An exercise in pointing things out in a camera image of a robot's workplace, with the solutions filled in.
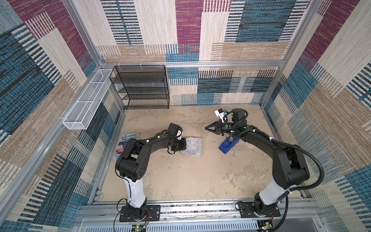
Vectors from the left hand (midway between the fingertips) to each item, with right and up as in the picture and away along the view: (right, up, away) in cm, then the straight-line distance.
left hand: (188, 147), depth 95 cm
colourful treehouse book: (-43, +5, +5) cm, 44 cm away
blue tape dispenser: (+25, +2, -4) cm, 25 cm away
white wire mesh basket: (-52, +21, -24) cm, 61 cm away
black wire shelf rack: (-35, +42, +15) cm, 57 cm away
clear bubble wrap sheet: (+3, 0, -4) cm, 5 cm away
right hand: (+11, +12, -12) cm, 20 cm away
